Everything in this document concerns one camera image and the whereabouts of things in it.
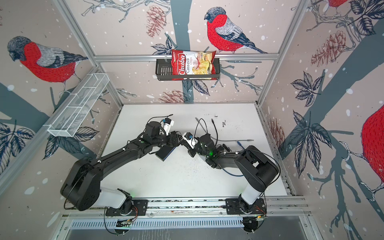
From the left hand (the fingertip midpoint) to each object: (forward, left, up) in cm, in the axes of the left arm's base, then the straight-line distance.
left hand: (180, 137), depth 82 cm
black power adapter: (+2, -29, -15) cm, 33 cm away
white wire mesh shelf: (+11, +54, +15) cm, 57 cm away
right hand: (-1, -1, -7) cm, 7 cm away
